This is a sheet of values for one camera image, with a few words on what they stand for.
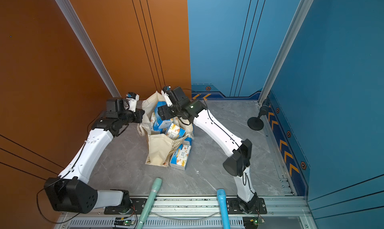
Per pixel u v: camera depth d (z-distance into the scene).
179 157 0.83
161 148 0.78
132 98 0.68
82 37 0.83
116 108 0.59
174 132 0.80
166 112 0.66
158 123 0.82
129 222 0.70
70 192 0.39
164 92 0.66
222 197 0.74
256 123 1.04
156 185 0.77
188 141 0.87
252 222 0.70
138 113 0.70
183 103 0.56
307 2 0.71
